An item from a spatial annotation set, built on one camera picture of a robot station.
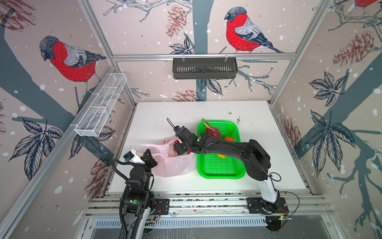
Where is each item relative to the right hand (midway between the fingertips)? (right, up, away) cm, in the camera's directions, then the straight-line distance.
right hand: (179, 143), depth 87 cm
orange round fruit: (+31, +2, +5) cm, 32 cm away
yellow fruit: (+20, +1, -29) cm, 35 cm away
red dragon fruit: (+5, -4, -8) cm, 10 cm away
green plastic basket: (+18, -14, 0) cm, 23 cm away
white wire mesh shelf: (-41, +20, -11) cm, 47 cm away
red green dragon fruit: (+21, +6, +5) cm, 23 cm away
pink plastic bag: (-4, -10, -10) cm, 14 cm away
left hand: (-13, +1, -11) cm, 17 cm away
